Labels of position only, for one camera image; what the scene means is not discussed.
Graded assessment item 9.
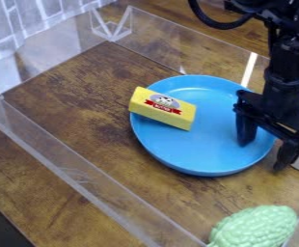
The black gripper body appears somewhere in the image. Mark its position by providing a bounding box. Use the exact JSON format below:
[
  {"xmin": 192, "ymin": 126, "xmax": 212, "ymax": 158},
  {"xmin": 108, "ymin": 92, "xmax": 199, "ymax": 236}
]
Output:
[{"xmin": 233, "ymin": 69, "xmax": 299, "ymax": 141}]

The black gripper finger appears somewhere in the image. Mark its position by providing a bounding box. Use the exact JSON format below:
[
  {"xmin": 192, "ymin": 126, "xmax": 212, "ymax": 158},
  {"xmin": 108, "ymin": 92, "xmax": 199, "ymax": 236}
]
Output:
[
  {"xmin": 236, "ymin": 114, "xmax": 257, "ymax": 147},
  {"xmin": 273, "ymin": 139, "xmax": 299, "ymax": 171}
]

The blue round tray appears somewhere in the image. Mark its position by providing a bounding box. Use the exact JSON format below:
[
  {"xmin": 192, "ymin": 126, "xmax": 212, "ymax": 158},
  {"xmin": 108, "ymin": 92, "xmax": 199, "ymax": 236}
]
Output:
[{"xmin": 130, "ymin": 75, "xmax": 275, "ymax": 177}]

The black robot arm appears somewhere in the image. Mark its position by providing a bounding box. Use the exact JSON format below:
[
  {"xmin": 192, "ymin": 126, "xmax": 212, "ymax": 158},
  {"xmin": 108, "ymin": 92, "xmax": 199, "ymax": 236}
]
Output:
[{"xmin": 231, "ymin": 0, "xmax": 299, "ymax": 171}]

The yellow butter block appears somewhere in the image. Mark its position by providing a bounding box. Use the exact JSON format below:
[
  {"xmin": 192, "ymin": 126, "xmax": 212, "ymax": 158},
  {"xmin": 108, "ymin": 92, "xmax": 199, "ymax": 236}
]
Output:
[{"xmin": 129, "ymin": 87, "xmax": 196, "ymax": 130}]

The green bitter gourd toy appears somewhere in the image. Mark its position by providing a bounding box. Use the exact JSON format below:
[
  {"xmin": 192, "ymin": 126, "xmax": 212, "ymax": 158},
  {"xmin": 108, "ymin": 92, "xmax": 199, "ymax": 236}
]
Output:
[{"xmin": 207, "ymin": 206, "xmax": 297, "ymax": 247}]

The white patterned curtain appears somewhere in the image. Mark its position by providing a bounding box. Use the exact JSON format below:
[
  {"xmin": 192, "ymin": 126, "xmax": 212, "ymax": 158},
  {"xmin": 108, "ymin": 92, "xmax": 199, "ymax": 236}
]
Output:
[{"xmin": 0, "ymin": 0, "xmax": 117, "ymax": 59}]

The clear acrylic enclosure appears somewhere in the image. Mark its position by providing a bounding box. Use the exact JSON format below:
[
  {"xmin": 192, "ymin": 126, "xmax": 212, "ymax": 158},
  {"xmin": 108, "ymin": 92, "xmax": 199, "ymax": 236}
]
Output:
[{"xmin": 0, "ymin": 0, "xmax": 299, "ymax": 247}]

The black cable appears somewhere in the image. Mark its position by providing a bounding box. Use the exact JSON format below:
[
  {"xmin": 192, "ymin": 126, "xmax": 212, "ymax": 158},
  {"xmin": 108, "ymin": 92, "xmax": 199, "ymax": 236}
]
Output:
[{"xmin": 185, "ymin": 0, "xmax": 260, "ymax": 31}]

